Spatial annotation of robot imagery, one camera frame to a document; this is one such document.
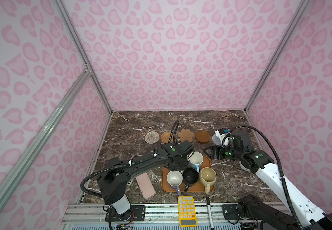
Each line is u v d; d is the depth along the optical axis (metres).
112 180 0.42
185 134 1.04
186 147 0.63
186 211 0.73
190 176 0.83
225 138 0.64
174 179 0.84
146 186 0.81
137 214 0.73
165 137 1.04
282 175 0.46
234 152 0.61
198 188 0.80
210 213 0.72
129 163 0.45
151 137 1.03
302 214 0.39
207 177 0.84
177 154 0.57
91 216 0.73
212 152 0.65
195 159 0.87
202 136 1.04
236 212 0.73
